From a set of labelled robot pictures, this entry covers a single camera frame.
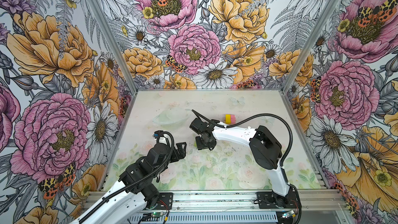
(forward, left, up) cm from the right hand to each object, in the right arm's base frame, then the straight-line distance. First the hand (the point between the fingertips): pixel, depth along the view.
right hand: (203, 150), depth 89 cm
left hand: (-6, +12, +13) cm, 19 cm away
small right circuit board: (-30, -38, -3) cm, 48 cm away
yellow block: (+20, -16, +1) cm, 26 cm away
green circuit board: (-29, +22, -2) cm, 36 cm away
